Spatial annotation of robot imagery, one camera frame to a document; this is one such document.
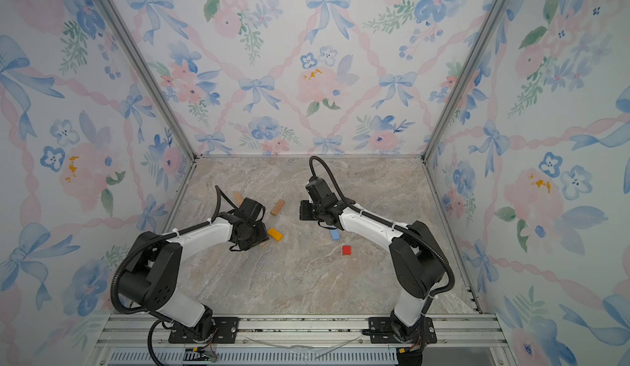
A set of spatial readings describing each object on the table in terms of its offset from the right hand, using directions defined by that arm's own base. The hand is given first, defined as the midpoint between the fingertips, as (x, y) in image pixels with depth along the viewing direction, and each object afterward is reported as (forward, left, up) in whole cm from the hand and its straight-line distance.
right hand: (303, 208), depth 89 cm
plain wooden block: (+8, +12, -11) cm, 18 cm away
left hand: (-7, +14, -10) cm, 18 cm away
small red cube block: (-10, -16, -12) cm, 22 cm away
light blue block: (-5, -12, -11) cm, 16 cm away
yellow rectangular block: (-4, +11, -11) cm, 17 cm away
